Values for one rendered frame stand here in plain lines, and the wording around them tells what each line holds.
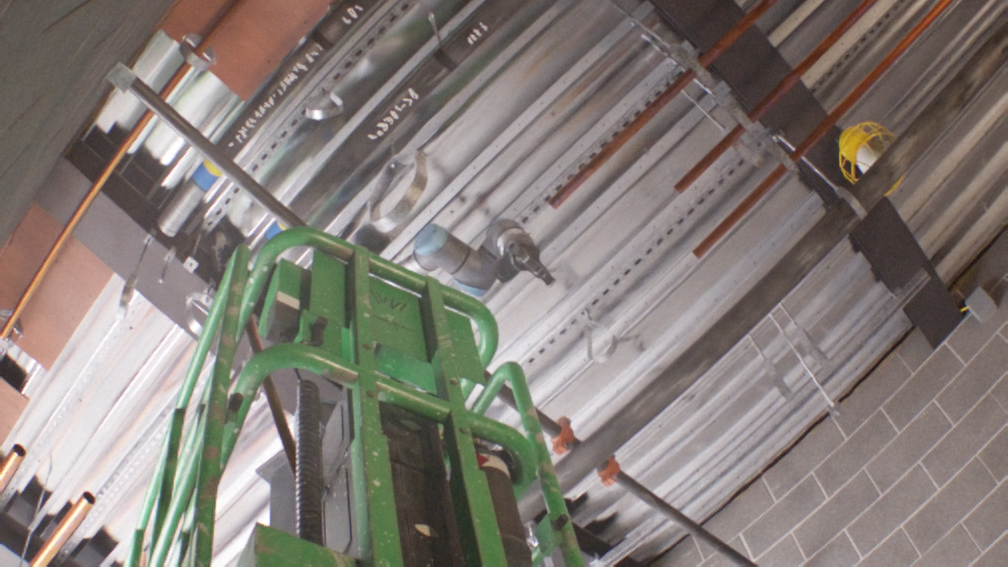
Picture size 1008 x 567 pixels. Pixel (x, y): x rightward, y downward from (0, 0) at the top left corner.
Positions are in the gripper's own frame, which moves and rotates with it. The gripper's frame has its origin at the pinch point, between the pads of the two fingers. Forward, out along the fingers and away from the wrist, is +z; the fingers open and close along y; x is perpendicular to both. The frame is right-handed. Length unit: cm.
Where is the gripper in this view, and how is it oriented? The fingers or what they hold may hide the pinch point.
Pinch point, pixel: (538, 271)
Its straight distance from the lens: 242.3
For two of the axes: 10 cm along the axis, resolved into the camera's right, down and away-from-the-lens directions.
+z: 2.8, 3.0, -9.1
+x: -6.9, 7.2, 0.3
